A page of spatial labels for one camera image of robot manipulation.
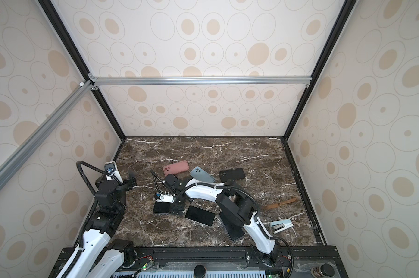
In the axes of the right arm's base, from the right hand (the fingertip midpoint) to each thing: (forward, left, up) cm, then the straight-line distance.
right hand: (176, 203), depth 90 cm
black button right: (-30, -61, +9) cm, 69 cm away
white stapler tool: (-12, -50, +1) cm, 52 cm away
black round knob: (-30, -14, +9) cm, 35 cm away
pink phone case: (+22, +3, +1) cm, 22 cm away
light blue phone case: (+18, -11, 0) cm, 21 cm away
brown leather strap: (-2, -49, -1) cm, 49 cm away
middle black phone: (-7, -13, 0) cm, 15 cm away
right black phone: (-14, -29, 0) cm, 33 cm away
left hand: (+5, +19, +26) cm, 32 cm away
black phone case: (+18, -32, -1) cm, 36 cm away
